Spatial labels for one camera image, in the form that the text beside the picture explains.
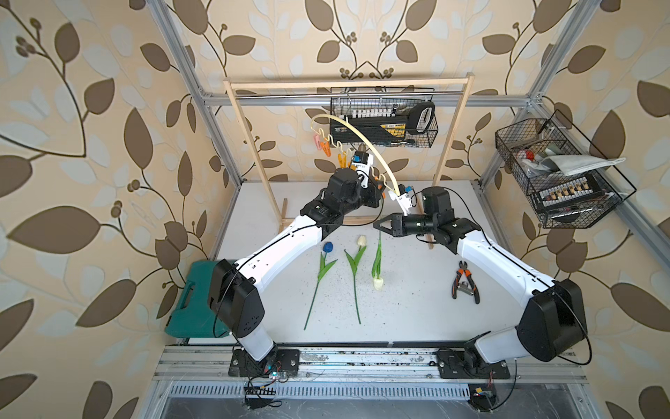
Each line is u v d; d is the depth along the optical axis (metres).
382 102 0.90
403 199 0.72
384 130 0.83
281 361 0.74
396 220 0.69
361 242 0.98
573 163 0.63
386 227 0.75
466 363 0.68
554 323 0.41
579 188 0.66
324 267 0.94
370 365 0.75
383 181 0.70
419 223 0.68
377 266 0.76
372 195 0.66
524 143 0.84
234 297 0.43
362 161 0.64
